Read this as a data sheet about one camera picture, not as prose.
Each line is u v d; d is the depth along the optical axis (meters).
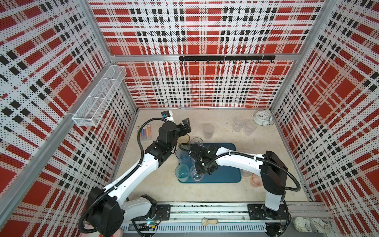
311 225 0.68
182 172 0.84
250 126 1.06
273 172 0.46
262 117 1.11
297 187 0.43
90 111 0.90
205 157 0.60
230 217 0.73
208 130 1.05
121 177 0.45
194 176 0.86
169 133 0.56
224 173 1.07
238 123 1.10
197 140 0.94
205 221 0.70
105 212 0.38
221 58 0.88
